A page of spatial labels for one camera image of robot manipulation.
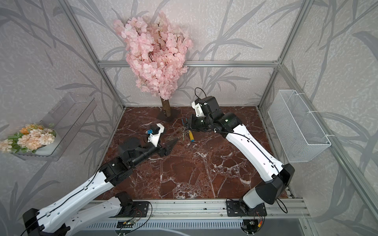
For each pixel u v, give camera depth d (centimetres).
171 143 60
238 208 65
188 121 60
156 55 76
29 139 49
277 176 40
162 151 58
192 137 99
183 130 68
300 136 60
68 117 73
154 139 56
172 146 60
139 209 73
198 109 64
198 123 60
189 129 59
